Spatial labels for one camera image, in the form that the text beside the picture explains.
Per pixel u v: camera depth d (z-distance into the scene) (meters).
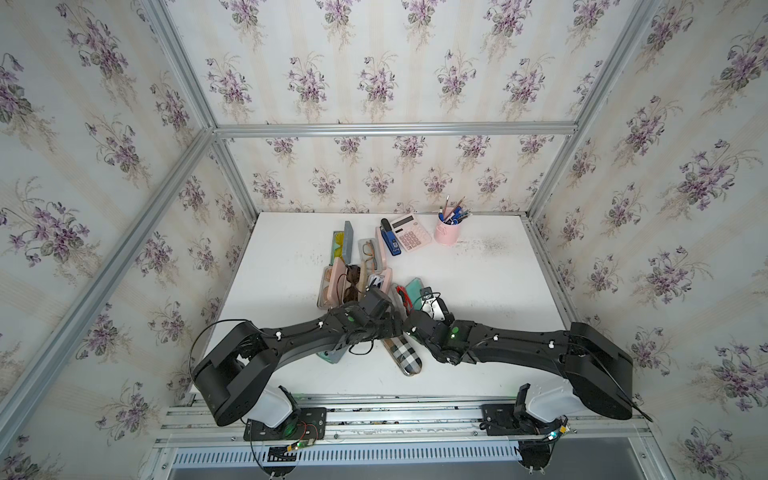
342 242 1.04
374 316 0.68
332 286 0.91
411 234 1.11
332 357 0.84
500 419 0.73
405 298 0.93
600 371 0.43
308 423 0.72
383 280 0.93
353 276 0.98
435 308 0.74
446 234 1.07
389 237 1.11
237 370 0.43
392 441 0.72
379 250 1.00
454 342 0.59
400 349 0.82
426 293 0.74
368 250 1.08
